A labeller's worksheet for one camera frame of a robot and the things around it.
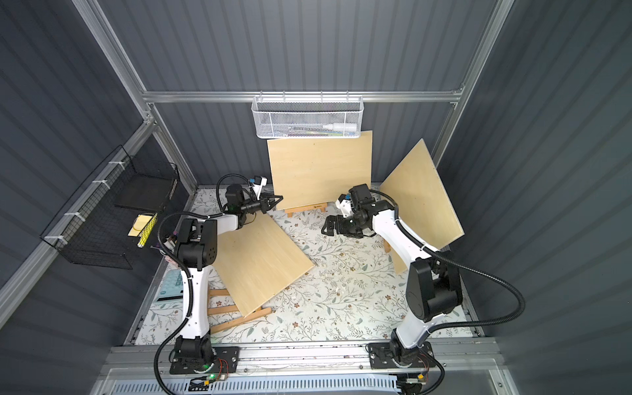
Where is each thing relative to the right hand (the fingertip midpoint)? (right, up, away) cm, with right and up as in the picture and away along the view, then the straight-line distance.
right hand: (336, 231), depth 86 cm
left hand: (-21, +12, +16) cm, 29 cm away
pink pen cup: (-59, -4, +1) cm, 59 cm away
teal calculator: (-59, -21, 0) cm, 62 cm away
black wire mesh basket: (-70, +3, -17) cm, 72 cm away
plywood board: (-29, -12, +6) cm, 32 cm away
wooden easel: (-37, -27, -3) cm, 45 cm away
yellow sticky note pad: (-61, +3, -11) cm, 62 cm away
